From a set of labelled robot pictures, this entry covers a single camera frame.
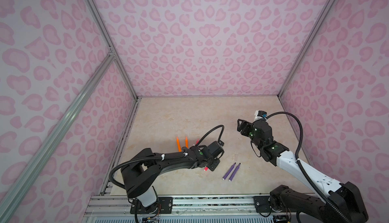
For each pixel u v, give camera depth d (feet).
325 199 1.29
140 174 1.43
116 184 1.49
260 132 1.96
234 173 2.75
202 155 2.03
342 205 1.24
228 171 2.75
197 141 2.23
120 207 2.46
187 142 3.14
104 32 2.71
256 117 2.36
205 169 2.65
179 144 3.11
